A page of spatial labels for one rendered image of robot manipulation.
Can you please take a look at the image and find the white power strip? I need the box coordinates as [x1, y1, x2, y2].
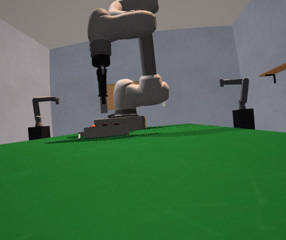
[78, 123, 129, 140]

